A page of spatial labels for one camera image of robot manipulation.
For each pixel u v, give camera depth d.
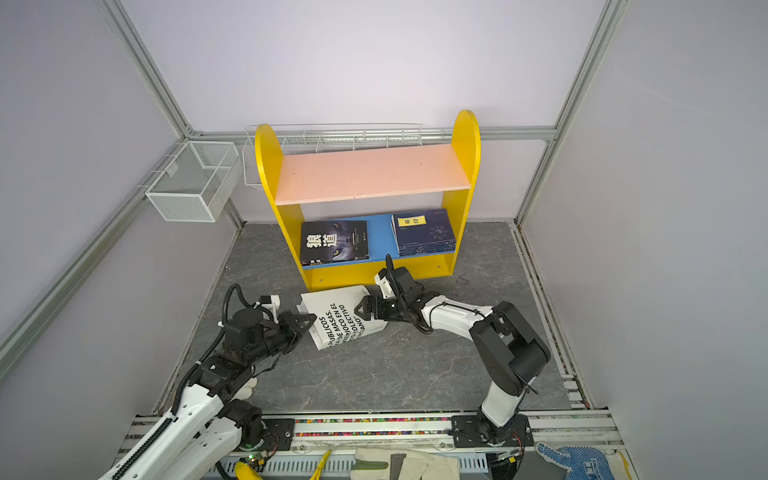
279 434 0.74
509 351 0.47
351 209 1.21
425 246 0.91
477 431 0.74
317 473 0.67
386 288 0.83
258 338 0.61
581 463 0.70
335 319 0.80
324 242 0.92
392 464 0.69
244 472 0.64
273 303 0.73
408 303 0.70
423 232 0.94
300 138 0.93
